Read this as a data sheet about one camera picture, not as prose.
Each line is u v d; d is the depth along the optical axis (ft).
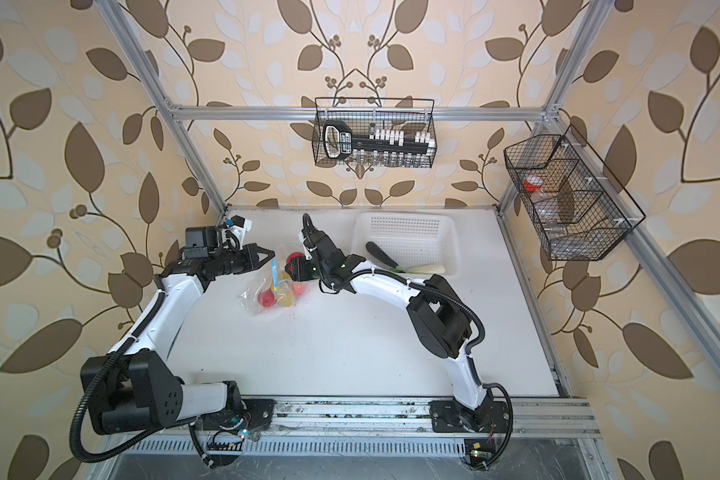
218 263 2.24
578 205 2.41
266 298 2.92
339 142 2.76
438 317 1.67
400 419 2.47
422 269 3.27
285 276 2.72
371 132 2.64
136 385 1.34
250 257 2.36
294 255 2.80
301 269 2.48
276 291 2.69
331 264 2.23
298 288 3.07
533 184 2.65
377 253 3.38
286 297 2.83
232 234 2.38
